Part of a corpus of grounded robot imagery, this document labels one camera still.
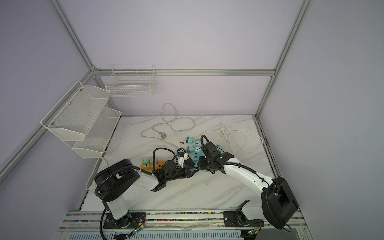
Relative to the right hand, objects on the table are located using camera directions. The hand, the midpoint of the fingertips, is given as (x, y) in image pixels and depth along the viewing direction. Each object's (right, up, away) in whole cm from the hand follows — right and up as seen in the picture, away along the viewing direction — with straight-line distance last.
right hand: (199, 164), depth 83 cm
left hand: (-1, -4, +1) cm, 4 cm away
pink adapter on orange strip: (-24, +4, -9) cm, 26 cm away
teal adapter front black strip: (-6, +6, +15) cm, 17 cm away
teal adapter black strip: (-6, +12, +21) cm, 25 cm away
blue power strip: (0, +6, +15) cm, 16 cm away
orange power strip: (-30, -3, +7) cm, 31 cm away
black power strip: (-11, +5, +14) cm, 19 cm away
